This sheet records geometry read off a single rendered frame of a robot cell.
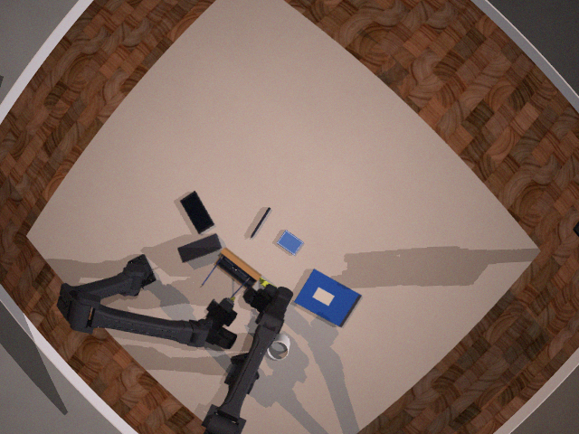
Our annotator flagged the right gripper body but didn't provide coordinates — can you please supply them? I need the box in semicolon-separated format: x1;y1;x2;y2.
257;284;277;310

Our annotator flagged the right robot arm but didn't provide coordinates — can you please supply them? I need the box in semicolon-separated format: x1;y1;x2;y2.
202;287;293;434

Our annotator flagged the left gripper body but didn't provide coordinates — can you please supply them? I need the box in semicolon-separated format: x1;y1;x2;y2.
206;299;237;328

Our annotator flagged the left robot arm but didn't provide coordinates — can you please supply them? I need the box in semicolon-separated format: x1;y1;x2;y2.
56;254;237;349

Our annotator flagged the white mug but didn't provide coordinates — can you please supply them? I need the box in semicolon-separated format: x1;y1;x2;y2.
267;334;290;360

